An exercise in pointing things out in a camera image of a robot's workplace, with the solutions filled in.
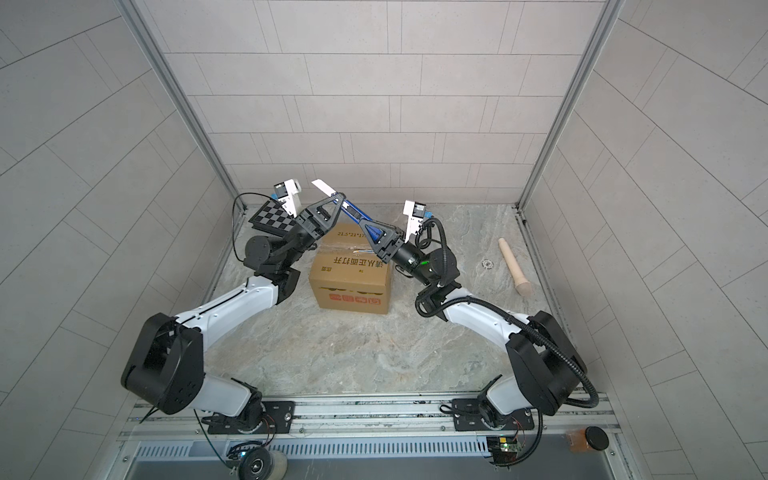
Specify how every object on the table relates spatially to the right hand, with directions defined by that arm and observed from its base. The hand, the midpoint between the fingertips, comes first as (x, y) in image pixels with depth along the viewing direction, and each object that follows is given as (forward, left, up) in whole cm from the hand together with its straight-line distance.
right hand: (360, 231), depth 62 cm
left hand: (+3, +1, +5) cm, 6 cm away
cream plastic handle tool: (+4, -46, -34) cm, 58 cm away
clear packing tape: (+10, +5, -18) cm, 22 cm away
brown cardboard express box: (+2, +6, -19) cm, 20 cm away
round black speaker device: (-36, +22, -26) cm, 49 cm away
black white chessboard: (+37, +37, -31) cm, 60 cm away
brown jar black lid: (-36, -44, -29) cm, 64 cm away
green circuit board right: (-36, -29, -39) cm, 60 cm away
